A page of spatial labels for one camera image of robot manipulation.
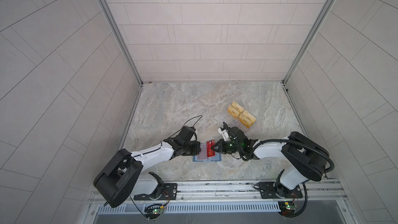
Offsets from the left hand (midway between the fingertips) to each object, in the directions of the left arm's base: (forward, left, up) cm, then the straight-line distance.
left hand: (205, 149), depth 84 cm
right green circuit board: (-26, -37, 0) cm, 45 cm away
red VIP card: (-2, -3, +2) cm, 4 cm away
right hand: (-2, -3, +2) cm, 4 cm away
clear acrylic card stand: (+16, -19, +2) cm, 25 cm away
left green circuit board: (-28, +22, +3) cm, 35 cm away
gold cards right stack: (+15, -24, +8) cm, 29 cm away
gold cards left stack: (+21, -18, +7) cm, 29 cm away
